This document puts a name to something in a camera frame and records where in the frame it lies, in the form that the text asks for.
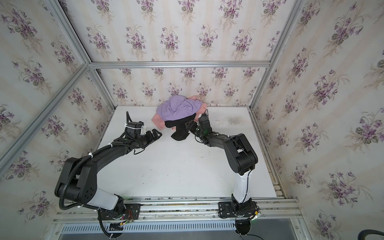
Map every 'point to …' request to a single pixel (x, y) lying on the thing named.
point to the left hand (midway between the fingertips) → (157, 135)
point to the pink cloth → (160, 123)
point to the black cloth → (181, 133)
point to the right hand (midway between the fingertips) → (186, 126)
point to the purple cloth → (178, 107)
